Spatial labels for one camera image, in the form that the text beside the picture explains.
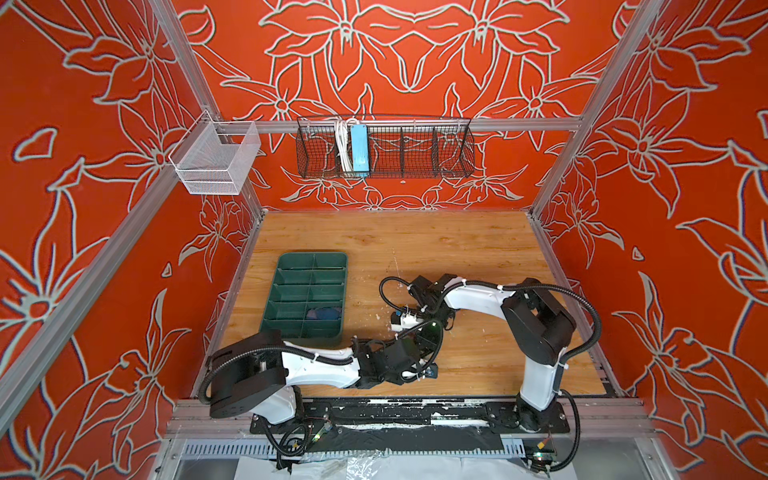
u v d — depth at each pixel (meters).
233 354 0.45
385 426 0.73
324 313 0.86
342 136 0.88
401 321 0.79
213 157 0.94
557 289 0.46
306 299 0.88
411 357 0.62
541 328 0.48
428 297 0.68
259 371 0.47
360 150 0.90
